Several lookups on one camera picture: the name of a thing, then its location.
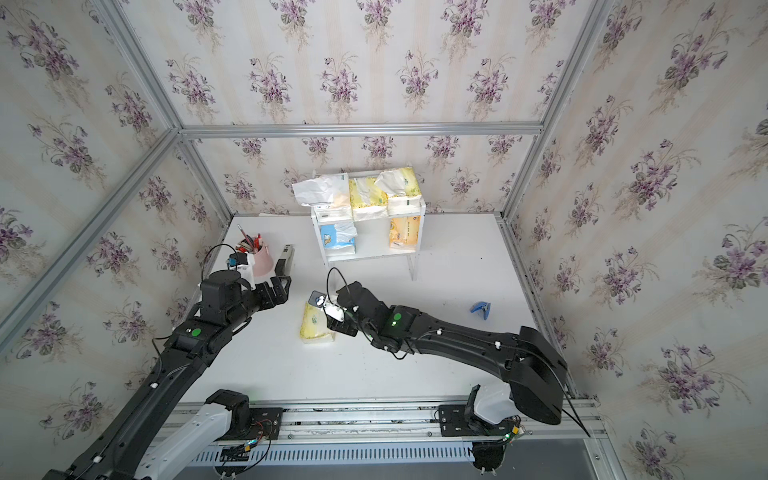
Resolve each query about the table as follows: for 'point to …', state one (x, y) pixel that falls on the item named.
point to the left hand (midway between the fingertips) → (279, 283)
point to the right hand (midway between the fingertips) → (336, 302)
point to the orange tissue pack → (404, 232)
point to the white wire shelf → (338, 240)
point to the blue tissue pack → (329, 234)
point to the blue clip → (482, 305)
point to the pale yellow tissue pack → (313, 325)
